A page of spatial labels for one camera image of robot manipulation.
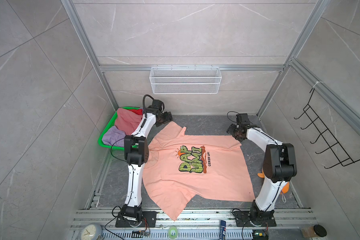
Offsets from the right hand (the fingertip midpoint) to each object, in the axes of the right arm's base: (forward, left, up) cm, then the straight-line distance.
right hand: (231, 130), depth 100 cm
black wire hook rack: (-21, -34, +23) cm, 46 cm away
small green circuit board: (-57, -3, -9) cm, 58 cm away
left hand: (+10, +43, +5) cm, 45 cm away
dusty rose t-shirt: (+10, +73, +2) cm, 74 cm away
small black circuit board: (-56, +55, -9) cm, 79 cm away
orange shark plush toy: (-39, -20, -1) cm, 43 cm away
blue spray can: (-53, +15, -7) cm, 55 cm away
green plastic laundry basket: (-26, +55, +23) cm, 65 cm away
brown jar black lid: (-57, -23, +1) cm, 61 cm away
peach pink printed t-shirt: (-22, +35, -8) cm, 42 cm away
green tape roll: (-55, +41, -7) cm, 69 cm away
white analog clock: (-55, +76, -2) cm, 94 cm away
